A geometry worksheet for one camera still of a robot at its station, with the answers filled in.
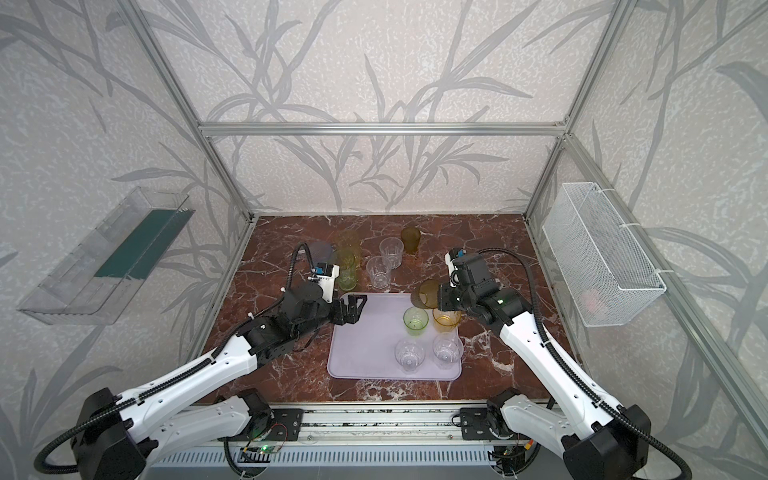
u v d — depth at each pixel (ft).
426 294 2.38
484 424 2.40
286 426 2.39
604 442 1.20
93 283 2.09
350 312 2.27
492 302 1.74
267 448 2.32
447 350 2.82
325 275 2.19
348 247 4.06
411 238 3.58
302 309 1.85
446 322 2.93
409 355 2.77
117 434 1.26
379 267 3.31
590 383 1.36
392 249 3.48
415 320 2.99
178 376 1.48
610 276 1.99
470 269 1.84
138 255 2.05
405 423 2.48
